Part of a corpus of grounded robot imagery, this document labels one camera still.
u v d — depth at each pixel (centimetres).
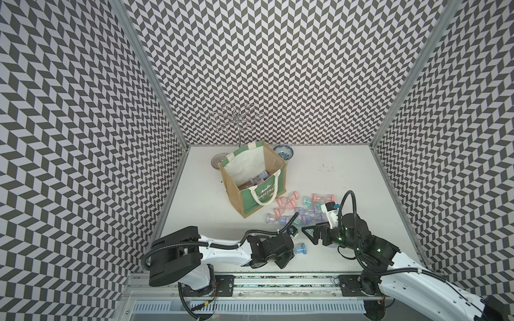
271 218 88
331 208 68
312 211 89
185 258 42
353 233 57
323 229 66
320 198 94
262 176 102
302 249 79
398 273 50
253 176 101
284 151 112
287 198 94
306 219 87
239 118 77
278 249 61
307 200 92
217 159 105
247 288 74
